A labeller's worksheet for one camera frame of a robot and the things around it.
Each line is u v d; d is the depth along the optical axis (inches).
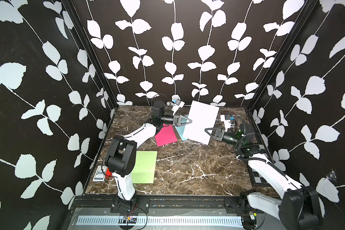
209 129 28.9
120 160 19.3
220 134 26.1
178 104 29.2
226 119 27.6
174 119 28.2
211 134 28.3
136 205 28.4
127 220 28.1
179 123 29.3
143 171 33.7
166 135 40.7
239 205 28.7
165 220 27.6
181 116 29.3
